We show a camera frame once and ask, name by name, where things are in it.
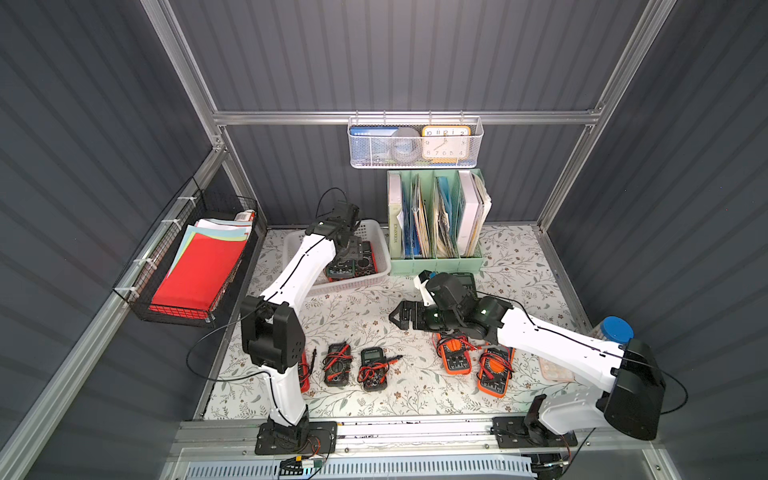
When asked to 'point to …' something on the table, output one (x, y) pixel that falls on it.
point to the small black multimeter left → (337, 364)
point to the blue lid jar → (617, 329)
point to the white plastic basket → (374, 232)
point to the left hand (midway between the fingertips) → (339, 249)
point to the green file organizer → (436, 220)
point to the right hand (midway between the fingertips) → (406, 315)
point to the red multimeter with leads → (367, 264)
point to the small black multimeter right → (374, 366)
